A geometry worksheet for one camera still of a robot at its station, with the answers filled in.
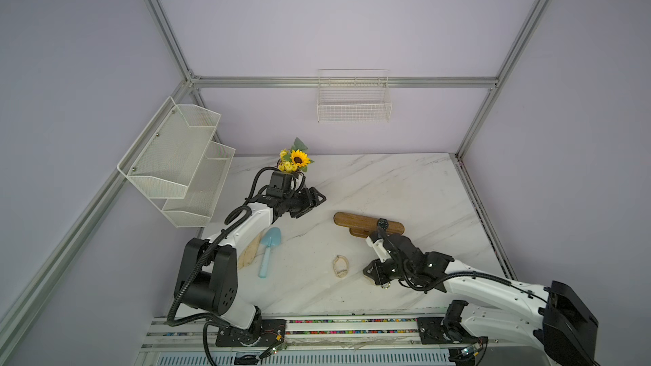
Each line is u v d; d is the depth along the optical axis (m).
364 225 0.89
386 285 0.82
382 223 0.88
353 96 0.96
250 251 0.91
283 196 0.71
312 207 0.77
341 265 0.87
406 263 0.60
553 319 0.41
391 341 0.73
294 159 0.87
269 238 0.91
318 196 0.81
